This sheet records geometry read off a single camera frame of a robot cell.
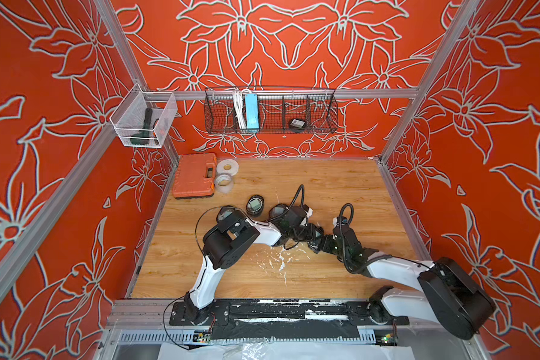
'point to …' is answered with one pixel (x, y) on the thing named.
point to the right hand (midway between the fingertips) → (315, 239)
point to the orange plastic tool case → (195, 175)
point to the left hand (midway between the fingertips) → (322, 236)
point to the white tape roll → (227, 166)
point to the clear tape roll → (224, 183)
